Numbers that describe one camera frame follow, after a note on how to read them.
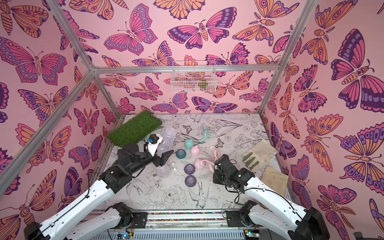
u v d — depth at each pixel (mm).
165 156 628
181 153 948
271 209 466
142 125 1097
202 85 945
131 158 527
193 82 1059
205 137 1028
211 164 835
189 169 895
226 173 594
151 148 594
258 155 953
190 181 853
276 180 864
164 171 812
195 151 955
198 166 881
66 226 411
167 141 644
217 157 934
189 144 1001
